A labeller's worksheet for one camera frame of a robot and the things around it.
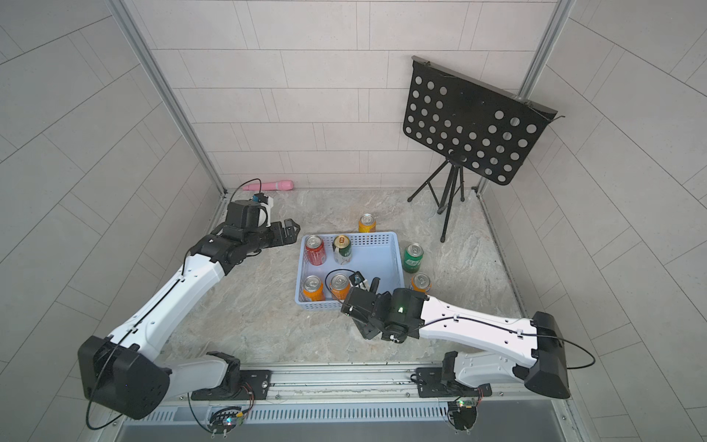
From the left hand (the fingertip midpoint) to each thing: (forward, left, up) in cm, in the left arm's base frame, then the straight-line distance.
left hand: (294, 226), depth 80 cm
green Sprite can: (-3, -36, -11) cm, 38 cm away
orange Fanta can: (-13, -37, -9) cm, 41 cm away
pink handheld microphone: (+33, +14, -16) cm, 39 cm away
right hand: (-24, -22, -9) cm, 34 cm away
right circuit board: (-43, -46, -21) cm, 66 cm away
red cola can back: (-1, -5, -12) cm, 13 cm away
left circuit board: (-44, +13, -20) cm, 50 cm away
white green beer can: (-1, -14, -10) cm, 17 cm away
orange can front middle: (-14, -14, -10) cm, 22 cm away
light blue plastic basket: (0, -8, -19) cm, 21 cm away
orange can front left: (-15, -6, -11) cm, 19 cm away
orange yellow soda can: (+9, -22, -10) cm, 26 cm away
